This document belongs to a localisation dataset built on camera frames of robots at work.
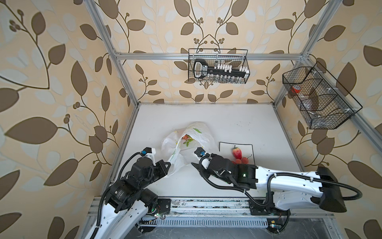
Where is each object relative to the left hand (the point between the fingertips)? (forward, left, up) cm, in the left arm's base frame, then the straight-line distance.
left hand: (173, 163), depth 69 cm
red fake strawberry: (+14, -35, -15) cm, 41 cm away
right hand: (+1, -11, +1) cm, 11 cm away
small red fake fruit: (+10, -39, -17) cm, 44 cm away
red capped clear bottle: (+45, -69, +10) cm, 83 cm away
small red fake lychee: (+10, -36, -18) cm, 41 cm away
